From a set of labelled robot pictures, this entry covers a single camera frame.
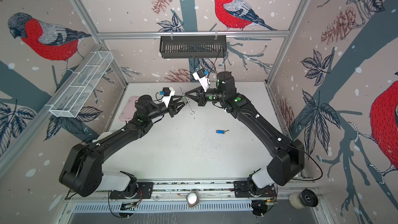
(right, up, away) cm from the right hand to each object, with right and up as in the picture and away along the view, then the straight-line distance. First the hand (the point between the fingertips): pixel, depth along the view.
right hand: (188, 92), depth 68 cm
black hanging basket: (-7, +33, +39) cm, 52 cm away
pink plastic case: (-44, -11, +36) cm, 58 cm away
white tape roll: (+48, -44, -6) cm, 65 cm away
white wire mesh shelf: (-55, -4, +3) cm, 56 cm away
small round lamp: (+2, -44, -5) cm, 45 cm away
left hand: (-2, -2, +7) cm, 8 cm away
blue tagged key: (+18, -24, +25) cm, 39 cm away
